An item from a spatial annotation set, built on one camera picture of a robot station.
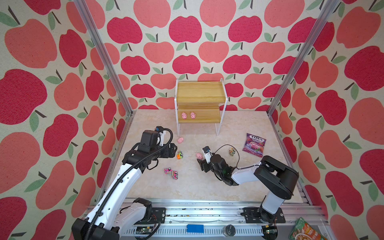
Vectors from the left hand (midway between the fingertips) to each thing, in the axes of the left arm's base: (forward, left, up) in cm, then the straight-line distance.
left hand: (172, 148), depth 76 cm
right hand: (+4, -18, -16) cm, 24 cm away
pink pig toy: (+26, -5, -3) cm, 27 cm away
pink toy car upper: (-5, +4, -19) cm, 20 cm away
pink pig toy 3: (+17, -2, -18) cm, 25 cm away
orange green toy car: (+6, -2, -19) cm, 20 cm away
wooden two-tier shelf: (+21, -15, +13) cm, 29 cm away
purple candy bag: (+13, -52, -17) cm, 57 cm away
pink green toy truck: (-7, 0, -19) cm, 20 cm away
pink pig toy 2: (+26, -11, -2) cm, 28 cm away
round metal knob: (-34, -26, -11) cm, 44 cm away
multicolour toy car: (+8, -36, -17) cm, 41 cm away
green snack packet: (-34, -62, -19) cm, 74 cm away
